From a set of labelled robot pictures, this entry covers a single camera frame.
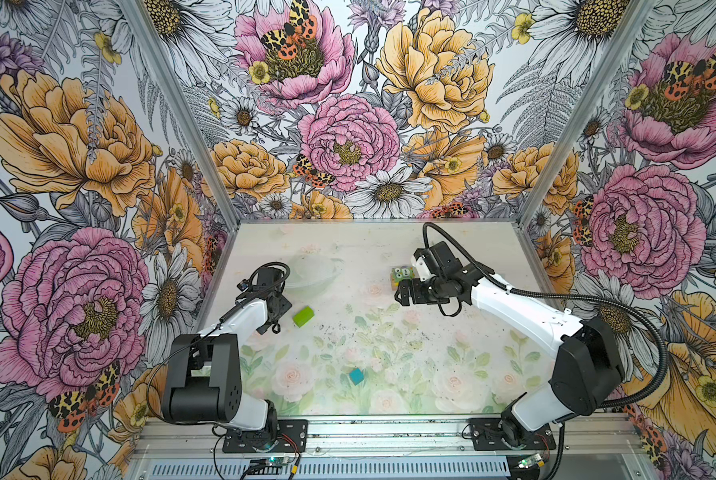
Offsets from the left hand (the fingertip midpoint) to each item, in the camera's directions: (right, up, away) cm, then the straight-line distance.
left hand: (274, 319), depth 92 cm
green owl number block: (+39, +13, +8) cm, 42 cm away
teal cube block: (+25, -14, -8) cm, 30 cm away
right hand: (+40, +6, -8) cm, 42 cm away
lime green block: (+8, 0, +3) cm, 9 cm away
